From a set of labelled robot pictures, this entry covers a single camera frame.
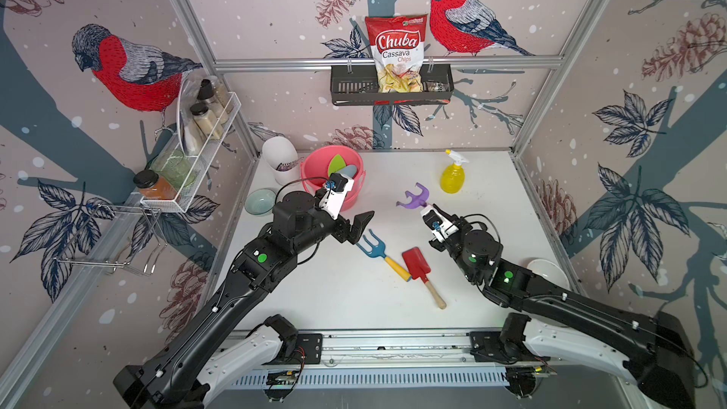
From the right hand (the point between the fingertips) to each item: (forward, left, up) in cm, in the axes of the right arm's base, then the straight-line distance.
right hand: (434, 204), depth 73 cm
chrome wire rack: (-17, +69, +11) cm, 72 cm away
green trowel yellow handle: (+27, +31, -15) cm, 44 cm away
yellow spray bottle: (+24, -12, -17) cm, 32 cm away
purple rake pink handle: (-3, +5, +6) cm, 8 cm away
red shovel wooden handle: (-7, +2, -26) cm, 27 cm away
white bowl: (-7, -37, -23) cm, 44 cm away
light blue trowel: (+24, +26, -15) cm, 39 cm away
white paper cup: (+30, +53, -14) cm, 62 cm away
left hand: (-4, +18, +8) cm, 20 cm away
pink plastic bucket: (+23, +38, -11) cm, 46 cm away
